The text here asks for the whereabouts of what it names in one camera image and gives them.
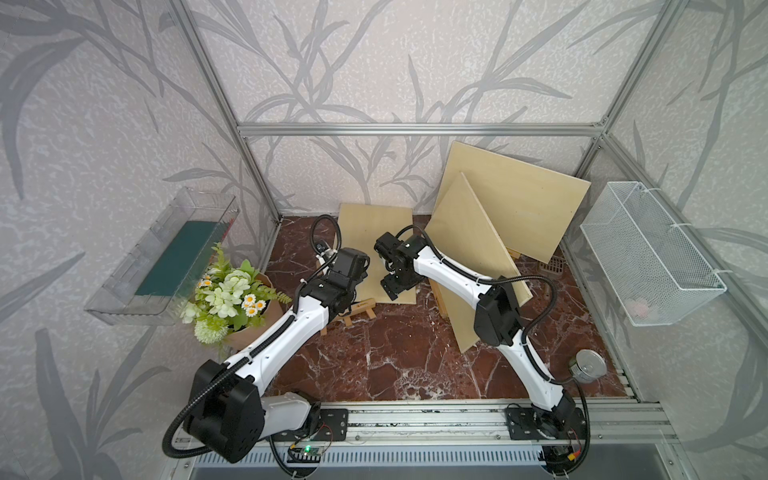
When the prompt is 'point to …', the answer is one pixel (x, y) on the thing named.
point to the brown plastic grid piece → (555, 264)
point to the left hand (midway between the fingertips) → (346, 268)
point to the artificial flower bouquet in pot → (232, 304)
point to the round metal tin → (588, 366)
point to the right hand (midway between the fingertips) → (399, 285)
